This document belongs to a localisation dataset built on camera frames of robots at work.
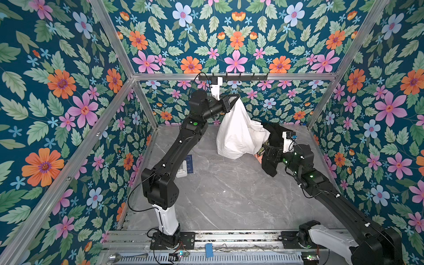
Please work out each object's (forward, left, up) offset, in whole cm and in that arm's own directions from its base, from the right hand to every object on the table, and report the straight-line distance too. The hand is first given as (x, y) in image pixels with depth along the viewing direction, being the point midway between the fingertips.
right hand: (273, 143), depth 77 cm
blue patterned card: (+4, +45, -24) cm, 51 cm away
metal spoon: (-42, +70, -24) cm, 85 cm away
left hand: (+8, +16, +24) cm, 30 cm away
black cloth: (+30, -13, -23) cm, 40 cm away
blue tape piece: (-40, +31, -26) cm, 57 cm away
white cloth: (+7, +16, 0) cm, 18 cm away
